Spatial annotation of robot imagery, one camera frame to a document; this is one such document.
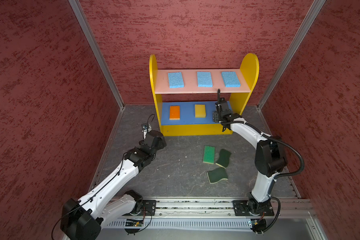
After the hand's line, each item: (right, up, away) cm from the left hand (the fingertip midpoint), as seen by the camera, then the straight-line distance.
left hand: (156, 141), depth 80 cm
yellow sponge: (+26, +17, +15) cm, 35 cm away
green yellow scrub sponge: (+31, -10, +12) cm, 35 cm away
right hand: (+40, +14, +15) cm, 45 cm away
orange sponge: (+9, +16, +17) cm, 25 cm away
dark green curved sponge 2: (+33, -21, +4) cm, 39 cm away
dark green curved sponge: (+41, -13, +12) cm, 44 cm away
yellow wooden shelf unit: (+17, +29, +41) cm, 53 cm away
